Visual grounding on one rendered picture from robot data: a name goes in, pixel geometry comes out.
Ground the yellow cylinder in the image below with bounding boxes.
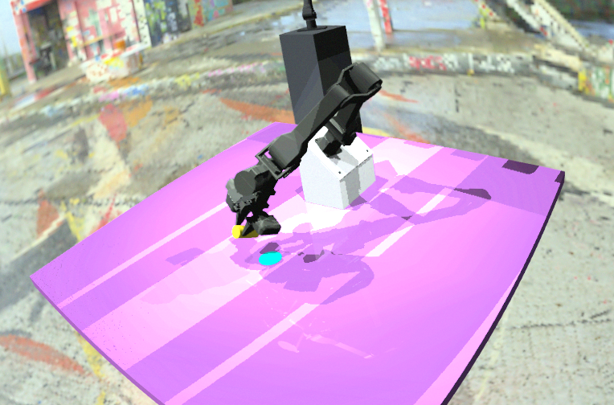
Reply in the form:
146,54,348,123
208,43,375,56
232,225,259,239

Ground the cyan circle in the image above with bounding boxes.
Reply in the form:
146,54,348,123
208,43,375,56
259,252,281,266

